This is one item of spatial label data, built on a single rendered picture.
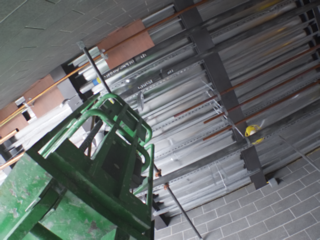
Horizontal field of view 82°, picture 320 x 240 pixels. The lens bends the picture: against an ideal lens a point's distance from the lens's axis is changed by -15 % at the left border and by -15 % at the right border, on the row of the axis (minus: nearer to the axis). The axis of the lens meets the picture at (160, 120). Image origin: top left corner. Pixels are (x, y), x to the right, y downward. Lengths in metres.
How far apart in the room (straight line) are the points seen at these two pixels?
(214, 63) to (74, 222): 2.33
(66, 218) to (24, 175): 0.25
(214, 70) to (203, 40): 0.41
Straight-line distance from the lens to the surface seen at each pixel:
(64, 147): 0.97
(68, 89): 2.96
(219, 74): 2.77
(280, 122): 2.54
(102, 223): 0.95
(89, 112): 1.42
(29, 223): 0.88
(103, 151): 1.07
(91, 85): 2.47
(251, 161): 3.39
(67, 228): 1.04
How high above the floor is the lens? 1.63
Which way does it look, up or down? 70 degrees up
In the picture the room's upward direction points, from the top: straight up
